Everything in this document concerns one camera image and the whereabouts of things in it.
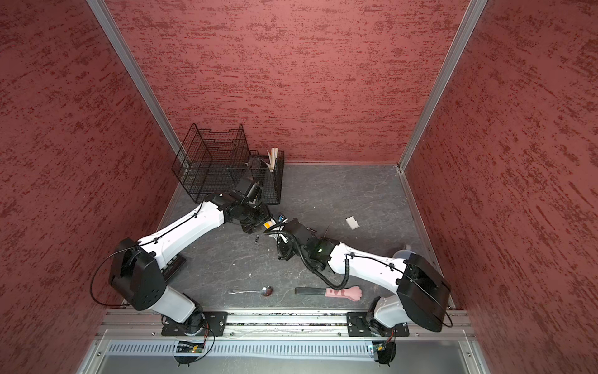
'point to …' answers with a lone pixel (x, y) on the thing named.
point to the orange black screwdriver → (269, 224)
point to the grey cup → (403, 253)
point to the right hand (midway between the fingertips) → (280, 242)
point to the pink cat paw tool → (350, 294)
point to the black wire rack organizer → (210, 164)
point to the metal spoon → (266, 291)
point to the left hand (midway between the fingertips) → (270, 226)
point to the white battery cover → (353, 222)
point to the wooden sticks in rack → (272, 157)
